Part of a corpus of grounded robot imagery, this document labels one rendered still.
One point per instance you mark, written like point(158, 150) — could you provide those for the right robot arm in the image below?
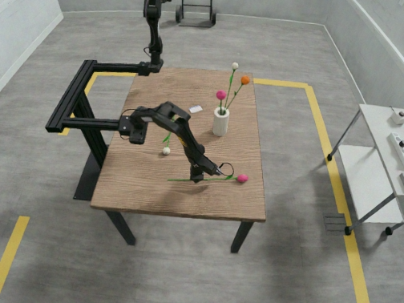
point(183, 132)

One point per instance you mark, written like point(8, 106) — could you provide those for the white flower with green stem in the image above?
point(234, 67)

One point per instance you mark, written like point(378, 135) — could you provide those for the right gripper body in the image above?
point(198, 174)

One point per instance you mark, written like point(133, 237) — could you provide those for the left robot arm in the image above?
point(153, 15)

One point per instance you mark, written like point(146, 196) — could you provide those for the white cylindrical vase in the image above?
point(220, 122)

